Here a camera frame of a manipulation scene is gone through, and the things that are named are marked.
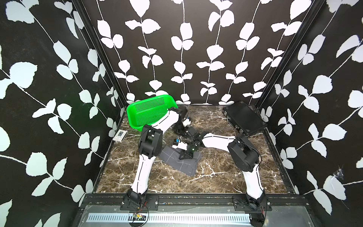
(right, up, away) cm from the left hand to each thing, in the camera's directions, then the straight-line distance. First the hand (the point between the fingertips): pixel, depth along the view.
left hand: (184, 133), depth 97 cm
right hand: (-3, -13, -7) cm, 15 cm away
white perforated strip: (-7, -40, -27) cm, 49 cm away
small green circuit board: (-23, -40, -26) cm, 53 cm away
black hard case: (+51, +12, +19) cm, 56 cm away
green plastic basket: (-31, +16, +18) cm, 39 cm away
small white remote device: (-46, -2, +2) cm, 46 cm away
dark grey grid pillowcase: (-8, -13, -11) cm, 19 cm away
